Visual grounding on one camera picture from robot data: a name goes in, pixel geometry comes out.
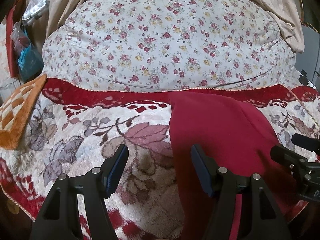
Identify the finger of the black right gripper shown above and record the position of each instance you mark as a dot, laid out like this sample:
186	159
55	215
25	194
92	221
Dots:
310	144
288	158

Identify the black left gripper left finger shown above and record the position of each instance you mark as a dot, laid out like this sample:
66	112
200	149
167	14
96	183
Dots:
59	216

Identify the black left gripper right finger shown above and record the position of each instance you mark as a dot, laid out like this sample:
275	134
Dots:
259	214

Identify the dark red knit garment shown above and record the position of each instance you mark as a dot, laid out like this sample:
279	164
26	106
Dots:
237	136

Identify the grey metal appliance box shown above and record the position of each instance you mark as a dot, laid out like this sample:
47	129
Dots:
307	63

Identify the red white floral plush blanket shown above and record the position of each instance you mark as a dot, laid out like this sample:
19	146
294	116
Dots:
72	130

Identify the orange checkered plush mat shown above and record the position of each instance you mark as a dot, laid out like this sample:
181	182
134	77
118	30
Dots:
16	110

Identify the beige curtain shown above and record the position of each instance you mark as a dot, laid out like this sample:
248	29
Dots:
286	15

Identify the blue plastic bag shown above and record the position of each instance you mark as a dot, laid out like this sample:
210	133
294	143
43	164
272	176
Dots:
30	63

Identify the white floral quilt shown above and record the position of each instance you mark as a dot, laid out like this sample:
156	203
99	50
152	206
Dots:
149	45

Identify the clear plastic bag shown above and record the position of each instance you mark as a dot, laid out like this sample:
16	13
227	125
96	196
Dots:
34	10

